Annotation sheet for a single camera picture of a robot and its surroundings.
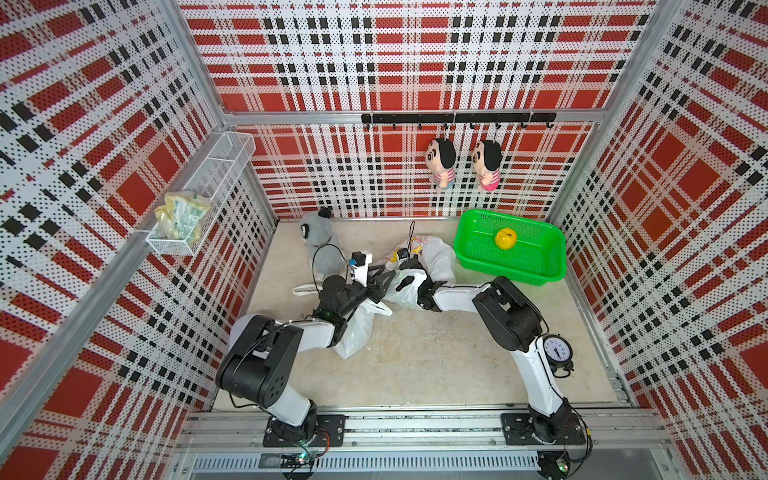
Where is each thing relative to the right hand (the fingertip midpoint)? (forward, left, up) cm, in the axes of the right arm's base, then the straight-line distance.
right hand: (401, 273), depth 103 cm
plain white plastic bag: (-22, +12, +8) cm, 27 cm away
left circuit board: (-53, +25, 0) cm, 59 cm away
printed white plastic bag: (-4, -12, +13) cm, 17 cm away
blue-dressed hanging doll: (+21, -13, +32) cm, 41 cm away
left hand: (-8, +2, +15) cm, 17 cm away
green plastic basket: (+9, -51, -3) cm, 52 cm away
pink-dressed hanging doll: (+24, -28, +30) cm, 48 cm away
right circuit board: (-54, -35, +2) cm, 64 cm away
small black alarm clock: (-28, -45, +1) cm, 53 cm away
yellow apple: (+13, -38, +3) cm, 41 cm away
